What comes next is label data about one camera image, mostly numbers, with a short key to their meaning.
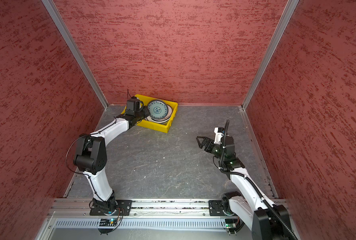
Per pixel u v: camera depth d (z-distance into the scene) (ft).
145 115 2.86
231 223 2.33
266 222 1.30
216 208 2.43
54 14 2.39
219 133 2.43
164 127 3.28
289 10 2.36
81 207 2.49
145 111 2.86
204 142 2.38
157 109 3.28
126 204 2.49
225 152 2.03
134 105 2.43
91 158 1.65
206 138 2.38
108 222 2.35
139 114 2.68
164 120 3.38
